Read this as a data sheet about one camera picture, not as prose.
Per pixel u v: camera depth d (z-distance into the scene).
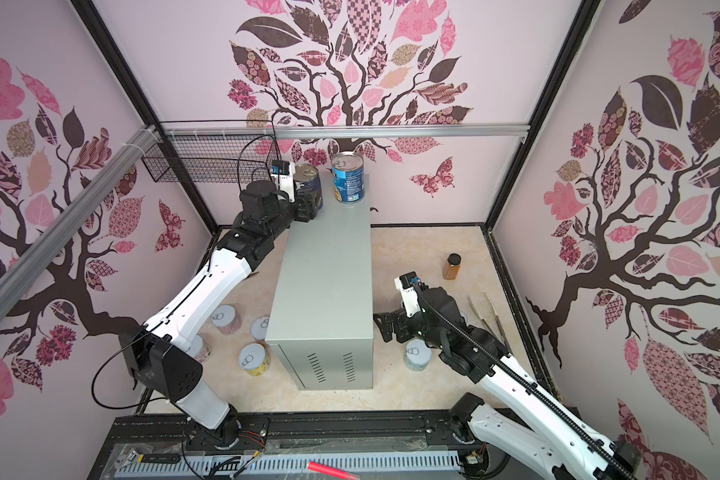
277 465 0.70
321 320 0.57
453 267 0.98
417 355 0.81
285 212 0.64
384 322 0.61
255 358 0.81
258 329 0.87
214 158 0.80
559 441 0.40
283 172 0.62
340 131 0.93
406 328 0.62
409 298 0.62
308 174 0.71
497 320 0.92
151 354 0.42
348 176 0.72
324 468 0.69
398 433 0.75
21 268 0.54
